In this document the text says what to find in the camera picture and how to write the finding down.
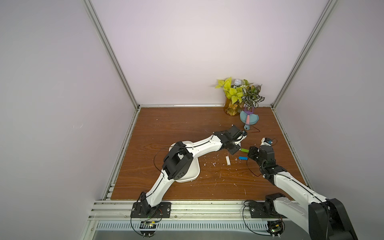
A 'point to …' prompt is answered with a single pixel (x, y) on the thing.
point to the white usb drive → (228, 161)
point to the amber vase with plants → (238, 94)
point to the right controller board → (275, 227)
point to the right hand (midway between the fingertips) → (252, 145)
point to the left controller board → (147, 228)
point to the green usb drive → (244, 150)
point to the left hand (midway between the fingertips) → (238, 146)
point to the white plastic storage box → (193, 170)
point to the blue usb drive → (243, 158)
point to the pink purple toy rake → (247, 119)
